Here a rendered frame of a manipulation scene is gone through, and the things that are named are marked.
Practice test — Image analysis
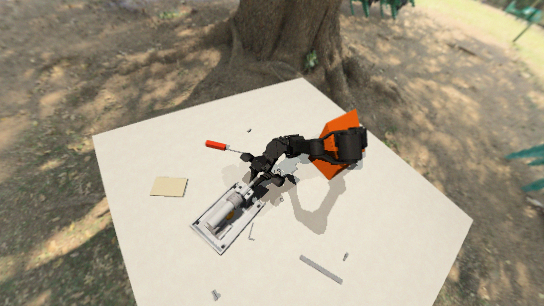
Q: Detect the red-handled screwdriver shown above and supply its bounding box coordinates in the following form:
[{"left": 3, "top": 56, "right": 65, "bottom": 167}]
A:
[{"left": 205, "top": 140, "right": 244, "bottom": 153}]

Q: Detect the grey flat bar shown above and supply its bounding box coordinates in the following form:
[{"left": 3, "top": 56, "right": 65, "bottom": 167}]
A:
[{"left": 300, "top": 255, "right": 343, "bottom": 285}]

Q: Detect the grey metal shaft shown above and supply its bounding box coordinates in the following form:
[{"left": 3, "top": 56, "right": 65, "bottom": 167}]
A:
[{"left": 247, "top": 176, "right": 259, "bottom": 188}]

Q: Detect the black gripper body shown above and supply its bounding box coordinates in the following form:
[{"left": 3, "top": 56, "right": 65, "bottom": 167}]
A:
[{"left": 240, "top": 150, "right": 285, "bottom": 187}]

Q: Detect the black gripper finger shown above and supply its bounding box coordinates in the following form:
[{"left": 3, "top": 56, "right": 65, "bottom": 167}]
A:
[
  {"left": 249, "top": 166, "right": 259, "bottom": 183},
  {"left": 252, "top": 175, "right": 271, "bottom": 189}
]

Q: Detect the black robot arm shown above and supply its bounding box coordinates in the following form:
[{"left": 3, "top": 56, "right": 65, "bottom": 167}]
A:
[{"left": 251, "top": 126, "right": 368, "bottom": 173}]

